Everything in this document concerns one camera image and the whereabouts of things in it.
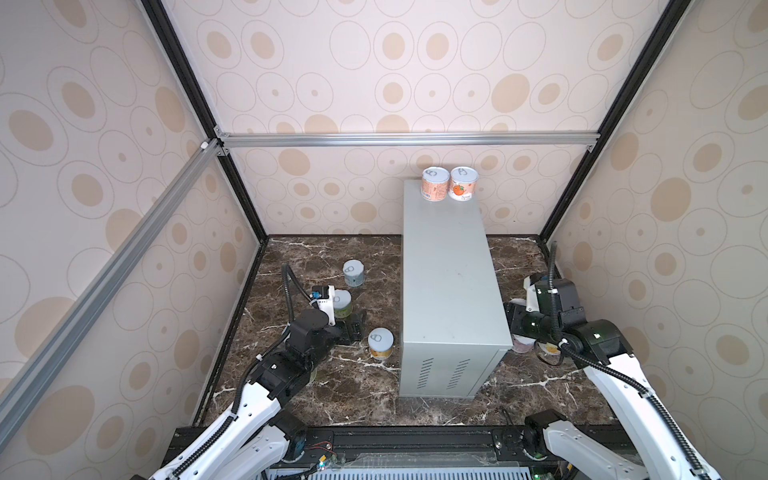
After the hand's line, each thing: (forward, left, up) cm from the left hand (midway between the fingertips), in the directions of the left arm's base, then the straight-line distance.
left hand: (358, 309), depth 74 cm
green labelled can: (+11, +7, -17) cm, 21 cm away
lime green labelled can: (-10, +14, -21) cm, 27 cm away
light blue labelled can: (+24, +5, -17) cm, 30 cm away
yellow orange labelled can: (-2, -5, -16) cm, 17 cm away
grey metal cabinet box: (-11, -20, +12) cm, 26 cm away
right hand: (-1, -38, -1) cm, 38 cm away
